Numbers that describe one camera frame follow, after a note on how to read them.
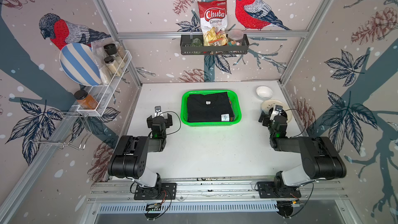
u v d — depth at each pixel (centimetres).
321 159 45
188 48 89
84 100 61
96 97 73
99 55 70
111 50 79
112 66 76
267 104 107
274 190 72
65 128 56
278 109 79
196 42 92
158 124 73
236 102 99
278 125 71
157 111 79
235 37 83
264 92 110
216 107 102
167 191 73
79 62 67
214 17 80
